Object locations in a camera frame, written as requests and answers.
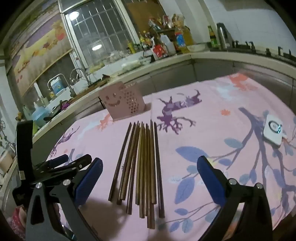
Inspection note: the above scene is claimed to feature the printed roller blind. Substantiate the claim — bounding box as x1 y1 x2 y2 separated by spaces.
7 5 74 96

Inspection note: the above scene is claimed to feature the blue plastic lidded container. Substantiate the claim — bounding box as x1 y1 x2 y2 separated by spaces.
31 102 50 127

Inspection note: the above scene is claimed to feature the green glass bottle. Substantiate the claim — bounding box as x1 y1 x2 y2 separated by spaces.
208 25 219 48

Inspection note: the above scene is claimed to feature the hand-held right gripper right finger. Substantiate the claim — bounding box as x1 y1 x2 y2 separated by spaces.
196 156 274 241

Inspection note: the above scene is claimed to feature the large cooking oil bottle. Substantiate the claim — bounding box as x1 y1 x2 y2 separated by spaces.
174 27 193 54

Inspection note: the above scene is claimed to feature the wooden cutting board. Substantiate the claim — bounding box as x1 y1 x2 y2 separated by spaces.
72 79 109 102

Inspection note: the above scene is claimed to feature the steel kettle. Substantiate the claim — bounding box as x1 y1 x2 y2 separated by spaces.
216 23 230 49

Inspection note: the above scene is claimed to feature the brown wooden board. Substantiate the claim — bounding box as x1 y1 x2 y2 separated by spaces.
126 0 167 26

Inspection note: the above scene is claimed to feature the black pan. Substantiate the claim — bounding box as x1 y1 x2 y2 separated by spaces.
44 105 63 122

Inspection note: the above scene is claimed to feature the black gas stove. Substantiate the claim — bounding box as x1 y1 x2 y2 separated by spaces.
229 40 296 67

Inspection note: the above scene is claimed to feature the bundle of wooden chopsticks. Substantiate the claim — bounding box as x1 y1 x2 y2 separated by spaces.
108 120 165 230

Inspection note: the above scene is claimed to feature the group of condiment bottles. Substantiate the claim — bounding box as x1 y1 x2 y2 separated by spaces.
148 14 185 30

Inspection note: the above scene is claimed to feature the white jug blue label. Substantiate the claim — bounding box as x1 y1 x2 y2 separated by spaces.
50 77 70 98

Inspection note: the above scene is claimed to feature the pink smiley utensil holder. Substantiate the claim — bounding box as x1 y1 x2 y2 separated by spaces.
99 81 147 121

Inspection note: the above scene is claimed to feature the person's left forearm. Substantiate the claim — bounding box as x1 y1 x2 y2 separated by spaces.
8 206 27 241

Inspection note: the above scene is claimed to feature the row of condiment bottles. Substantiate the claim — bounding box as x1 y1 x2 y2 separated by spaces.
127 30 162 54

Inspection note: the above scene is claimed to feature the white plastic jug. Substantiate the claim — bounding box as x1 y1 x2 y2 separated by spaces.
161 34 176 56

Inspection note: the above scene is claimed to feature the chrome faucet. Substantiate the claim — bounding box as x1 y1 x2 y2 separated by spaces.
47 74 77 98
69 68 92 86

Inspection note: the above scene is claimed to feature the red packet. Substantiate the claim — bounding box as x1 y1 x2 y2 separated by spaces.
153 44 167 59

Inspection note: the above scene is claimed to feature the pink printed tablecloth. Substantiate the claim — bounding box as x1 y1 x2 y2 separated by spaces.
46 73 296 241

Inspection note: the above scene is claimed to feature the barred window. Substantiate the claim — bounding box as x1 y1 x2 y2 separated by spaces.
59 0 139 67

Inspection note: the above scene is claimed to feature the white plastic bag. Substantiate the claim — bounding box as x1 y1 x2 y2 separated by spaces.
121 59 141 70

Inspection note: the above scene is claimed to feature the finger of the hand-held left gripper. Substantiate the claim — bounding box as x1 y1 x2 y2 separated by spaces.
35 154 69 170
46 154 92 180

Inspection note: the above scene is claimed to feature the white bowl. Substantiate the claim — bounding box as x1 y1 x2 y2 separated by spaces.
187 44 205 52

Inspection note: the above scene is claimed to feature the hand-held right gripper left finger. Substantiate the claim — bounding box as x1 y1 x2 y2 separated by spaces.
25 158 103 241

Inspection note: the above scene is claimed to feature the white square device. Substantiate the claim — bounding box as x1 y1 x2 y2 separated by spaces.
263 114 284 146

